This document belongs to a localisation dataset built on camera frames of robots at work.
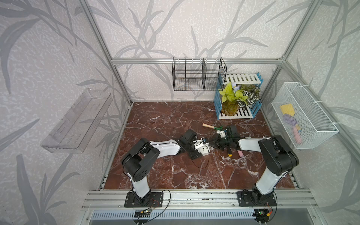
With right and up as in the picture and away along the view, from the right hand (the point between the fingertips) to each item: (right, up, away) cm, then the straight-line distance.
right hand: (207, 142), depth 92 cm
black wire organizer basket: (-5, +48, +13) cm, 50 cm away
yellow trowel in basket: (+50, +22, -5) cm, 55 cm away
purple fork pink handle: (+21, -7, -3) cm, 23 cm away
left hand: (-5, -4, 0) cm, 6 cm away
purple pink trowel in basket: (+51, +15, -8) cm, 54 cm away
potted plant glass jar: (+18, +30, 0) cm, 35 cm away
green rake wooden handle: (+9, +8, +13) cm, 17 cm away
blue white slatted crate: (+24, +43, +5) cm, 49 cm away
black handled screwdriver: (+14, -6, -2) cm, 16 cm away
